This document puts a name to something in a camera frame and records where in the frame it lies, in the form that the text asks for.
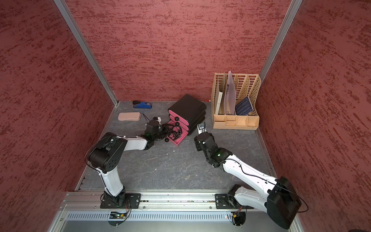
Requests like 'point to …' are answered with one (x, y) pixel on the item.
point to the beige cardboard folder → (220, 87)
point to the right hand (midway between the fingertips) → (201, 138)
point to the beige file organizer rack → (247, 84)
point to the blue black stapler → (139, 104)
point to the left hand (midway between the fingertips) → (174, 128)
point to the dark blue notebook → (244, 107)
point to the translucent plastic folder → (230, 95)
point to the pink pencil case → (129, 116)
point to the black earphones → (174, 132)
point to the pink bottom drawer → (184, 134)
